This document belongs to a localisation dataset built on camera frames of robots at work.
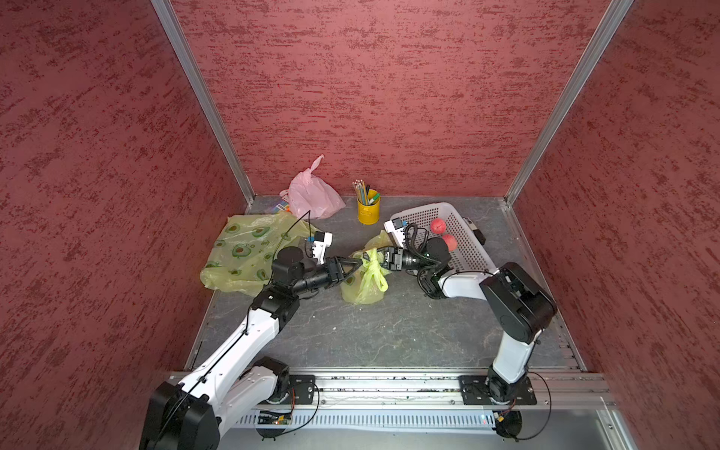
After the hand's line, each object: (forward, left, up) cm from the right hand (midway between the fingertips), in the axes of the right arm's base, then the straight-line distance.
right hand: (364, 261), depth 76 cm
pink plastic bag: (+34, +21, -8) cm, 40 cm away
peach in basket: (+26, -28, -18) cm, 42 cm away
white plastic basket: (+10, -38, -19) cm, 44 cm away
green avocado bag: (-6, 0, -4) cm, 7 cm away
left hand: (-4, +1, +2) cm, 5 cm away
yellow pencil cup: (+30, -2, -15) cm, 34 cm away
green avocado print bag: (+14, +44, -18) cm, 50 cm away
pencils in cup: (+35, 0, -7) cm, 35 cm away
